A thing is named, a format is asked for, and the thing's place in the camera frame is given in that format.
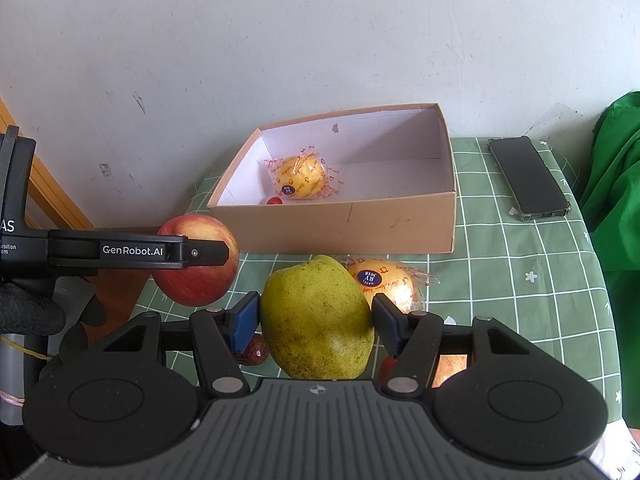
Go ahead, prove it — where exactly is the green cloth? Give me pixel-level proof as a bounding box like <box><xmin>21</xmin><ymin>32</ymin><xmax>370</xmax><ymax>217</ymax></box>
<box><xmin>579</xmin><ymin>91</ymin><xmax>640</xmax><ymax>428</ymax></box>

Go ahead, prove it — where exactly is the green yellow pear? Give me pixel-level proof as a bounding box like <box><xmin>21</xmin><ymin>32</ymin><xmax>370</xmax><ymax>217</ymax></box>
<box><xmin>260</xmin><ymin>255</ymin><xmax>374</xmax><ymax>380</ymax></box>

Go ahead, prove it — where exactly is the wrapped orange in box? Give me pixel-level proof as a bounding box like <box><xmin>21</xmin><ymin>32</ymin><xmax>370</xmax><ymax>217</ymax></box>
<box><xmin>264</xmin><ymin>146</ymin><xmax>344</xmax><ymax>200</ymax></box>

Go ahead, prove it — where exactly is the black smartphone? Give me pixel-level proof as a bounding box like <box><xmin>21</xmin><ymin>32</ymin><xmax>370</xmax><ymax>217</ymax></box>
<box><xmin>487</xmin><ymin>136</ymin><xmax>570</xmax><ymax>221</ymax></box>

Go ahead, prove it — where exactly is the wooden door frame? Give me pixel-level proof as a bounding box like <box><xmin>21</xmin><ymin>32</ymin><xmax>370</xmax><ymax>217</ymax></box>
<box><xmin>0</xmin><ymin>96</ymin><xmax>96</xmax><ymax>233</ymax></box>

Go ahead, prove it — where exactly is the black gloved hand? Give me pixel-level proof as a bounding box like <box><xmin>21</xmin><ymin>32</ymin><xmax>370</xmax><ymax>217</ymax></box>
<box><xmin>1</xmin><ymin>278</ymin><xmax>106</xmax><ymax>364</ymax></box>

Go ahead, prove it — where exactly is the brown cardboard box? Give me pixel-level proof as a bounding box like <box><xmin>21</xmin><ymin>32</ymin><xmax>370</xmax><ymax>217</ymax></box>
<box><xmin>207</xmin><ymin>103</ymin><xmax>457</xmax><ymax>255</ymax></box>

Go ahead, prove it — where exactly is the green checkered tablecloth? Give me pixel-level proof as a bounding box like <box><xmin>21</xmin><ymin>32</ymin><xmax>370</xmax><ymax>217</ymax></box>
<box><xmin>130</xmin><ymin>135</ymin><xmax>625</xmax><ymax>411</ymax></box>

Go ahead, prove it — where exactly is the orange with sticker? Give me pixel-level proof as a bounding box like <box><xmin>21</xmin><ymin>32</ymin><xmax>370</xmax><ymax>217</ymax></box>
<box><xmin>344</xmin><ymin>257</ymin><xmax>438</xmax><ymax>313</ymax></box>

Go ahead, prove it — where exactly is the dark red date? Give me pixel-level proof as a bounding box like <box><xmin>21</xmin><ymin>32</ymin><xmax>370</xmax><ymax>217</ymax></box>
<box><xmin>234</xmin><ymin>334</ymin><xmax>270</xmax><ymax>366</ymax></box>

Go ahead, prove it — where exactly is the red apple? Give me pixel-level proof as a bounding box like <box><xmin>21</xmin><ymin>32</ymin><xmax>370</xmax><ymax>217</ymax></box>
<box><xmin>376</xmin><ymin>354</ymin><xmax>468</xmax><ymax>388</ymax></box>
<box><xmin>152</xmin><ymin>214</ymin><xmax>240</xmax><ymax>308</ymax></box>

